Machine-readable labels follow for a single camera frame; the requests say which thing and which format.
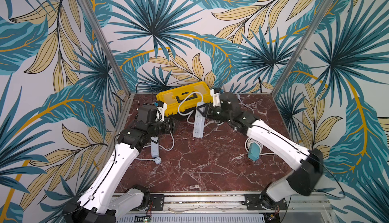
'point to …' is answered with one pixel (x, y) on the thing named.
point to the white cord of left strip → (158, 159)
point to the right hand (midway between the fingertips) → (198, 108)
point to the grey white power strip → (198, 127)
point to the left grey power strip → (155, 147)
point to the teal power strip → (254, 151)
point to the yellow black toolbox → (179, 99)
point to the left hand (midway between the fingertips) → (174, 125)
